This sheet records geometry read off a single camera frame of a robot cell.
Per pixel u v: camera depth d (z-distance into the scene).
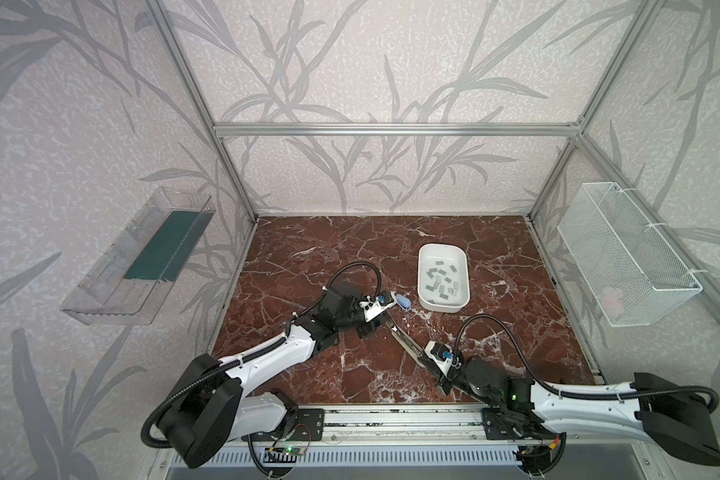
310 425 0.74
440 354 0.65
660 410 0.49
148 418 0.39
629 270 0.64
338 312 0.64
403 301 0.94
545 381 0.58
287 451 0.71
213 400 0.41
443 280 1.02
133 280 0.64
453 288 0.99
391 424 0.75
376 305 0.69
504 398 0.61
